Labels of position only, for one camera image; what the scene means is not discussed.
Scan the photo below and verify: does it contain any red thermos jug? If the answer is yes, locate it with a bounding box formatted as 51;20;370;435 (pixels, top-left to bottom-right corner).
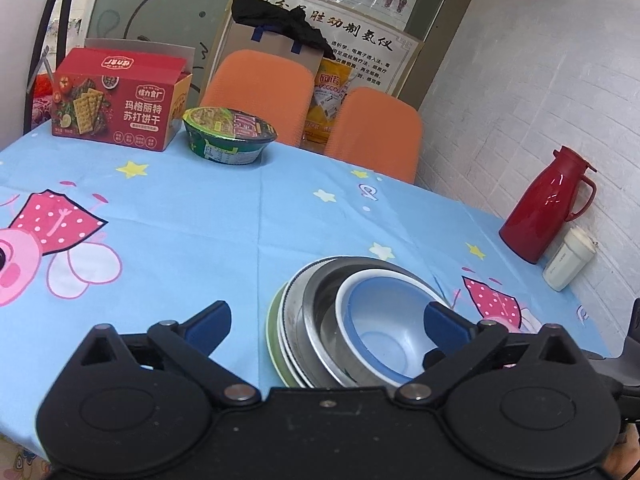
499;145;598;264

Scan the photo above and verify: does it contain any wall poster with calligraphy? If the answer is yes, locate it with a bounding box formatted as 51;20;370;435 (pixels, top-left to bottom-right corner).
264;0;422;96

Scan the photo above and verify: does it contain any right orange chair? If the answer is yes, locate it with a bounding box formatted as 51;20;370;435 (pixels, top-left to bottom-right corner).
323;87;422;184

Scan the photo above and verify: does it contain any yellow snack bag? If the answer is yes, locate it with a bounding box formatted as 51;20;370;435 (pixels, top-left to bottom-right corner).
303;58;354;148

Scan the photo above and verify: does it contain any left orange chair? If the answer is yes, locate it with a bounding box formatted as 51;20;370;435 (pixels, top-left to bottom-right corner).
200;50;314;148

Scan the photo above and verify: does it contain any green plastic plate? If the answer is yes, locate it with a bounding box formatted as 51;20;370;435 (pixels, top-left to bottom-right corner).
266;285;302;388

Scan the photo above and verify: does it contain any red cracker box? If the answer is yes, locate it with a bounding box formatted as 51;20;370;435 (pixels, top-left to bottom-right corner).
51;38;194;152

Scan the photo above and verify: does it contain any black cloth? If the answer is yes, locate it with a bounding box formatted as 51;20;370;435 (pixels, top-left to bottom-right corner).
231;0;336;60

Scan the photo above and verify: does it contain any white ceramic bowl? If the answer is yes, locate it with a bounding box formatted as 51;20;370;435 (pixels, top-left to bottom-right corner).
333;268;454;387

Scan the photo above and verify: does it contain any stainless steel bowl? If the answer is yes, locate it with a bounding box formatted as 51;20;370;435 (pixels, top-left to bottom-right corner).
283;257;439;389

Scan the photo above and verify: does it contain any white cup with lid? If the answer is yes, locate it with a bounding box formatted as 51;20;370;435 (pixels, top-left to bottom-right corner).
542;226;598;292

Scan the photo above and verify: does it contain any person's right hand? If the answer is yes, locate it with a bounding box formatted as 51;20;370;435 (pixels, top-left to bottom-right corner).
604;424;640;480

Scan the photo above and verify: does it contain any blue plastic bowl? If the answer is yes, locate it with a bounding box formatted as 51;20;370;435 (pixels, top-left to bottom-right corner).
347;275;446;380

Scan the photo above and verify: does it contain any white floral plate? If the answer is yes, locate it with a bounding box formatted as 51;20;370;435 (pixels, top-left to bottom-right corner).
277;282;312;388

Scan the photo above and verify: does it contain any orange chair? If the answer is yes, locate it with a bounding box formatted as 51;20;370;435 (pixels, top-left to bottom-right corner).
323;87;422;184
200;50;314;148

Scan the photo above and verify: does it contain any brown paper bag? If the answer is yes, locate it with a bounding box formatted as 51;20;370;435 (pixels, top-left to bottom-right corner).
214;22;323;74

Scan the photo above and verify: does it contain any blue cartoon tablecloth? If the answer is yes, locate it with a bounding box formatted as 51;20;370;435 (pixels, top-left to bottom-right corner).
1;126;606;452

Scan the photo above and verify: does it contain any green instant noodle bowl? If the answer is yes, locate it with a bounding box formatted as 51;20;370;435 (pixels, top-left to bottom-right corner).
182;106;278;166

